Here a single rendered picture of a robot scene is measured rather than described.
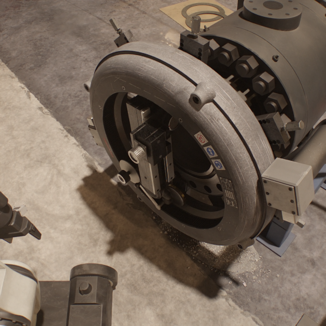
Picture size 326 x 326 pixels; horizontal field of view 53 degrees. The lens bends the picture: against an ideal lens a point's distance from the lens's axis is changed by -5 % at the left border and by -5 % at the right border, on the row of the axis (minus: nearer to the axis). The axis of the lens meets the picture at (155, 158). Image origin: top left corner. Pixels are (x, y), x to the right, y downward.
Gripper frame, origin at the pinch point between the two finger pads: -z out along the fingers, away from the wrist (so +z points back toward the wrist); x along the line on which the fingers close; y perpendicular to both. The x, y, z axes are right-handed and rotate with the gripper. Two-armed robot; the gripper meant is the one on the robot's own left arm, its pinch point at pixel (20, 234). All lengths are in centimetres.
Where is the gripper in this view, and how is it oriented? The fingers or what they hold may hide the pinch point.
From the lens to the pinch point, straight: 112.5
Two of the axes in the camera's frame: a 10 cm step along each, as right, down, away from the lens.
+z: -2.6, -6.3, -7.3
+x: 9.7, -1.9, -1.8
